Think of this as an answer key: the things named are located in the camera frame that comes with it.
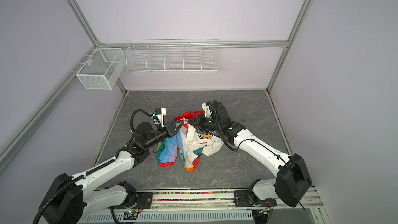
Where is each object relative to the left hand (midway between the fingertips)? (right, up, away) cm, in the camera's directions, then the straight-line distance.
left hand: (185, 124), depth 74 cm
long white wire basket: (-11, +41, +24) cm, 49 cm away
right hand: (+1, +1, -1) cm, 2 cm away
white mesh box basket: (-56, +33, +25) cm, 69 cm away
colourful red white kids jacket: (+1, -11, +6) cm, 13 cm away
